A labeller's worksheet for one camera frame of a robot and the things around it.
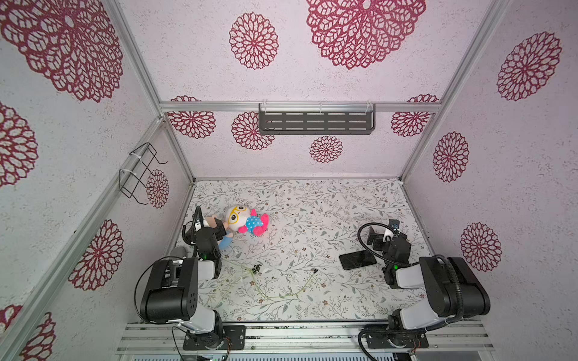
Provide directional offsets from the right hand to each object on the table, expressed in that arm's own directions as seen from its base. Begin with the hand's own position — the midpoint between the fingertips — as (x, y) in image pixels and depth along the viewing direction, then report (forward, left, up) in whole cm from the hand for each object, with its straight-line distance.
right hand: (384, 226), depth 92 cm
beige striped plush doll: (-8, +64, -1) cm, 65 cm away
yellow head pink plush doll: (+4, +60, -1) cm, 60 cm away
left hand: (-1, +73, +3) cm, 73 cm away
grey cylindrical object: (-10, +85, -6) cm, 86 cm away
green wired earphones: (-16, +52, -7) cm, 54 cm away
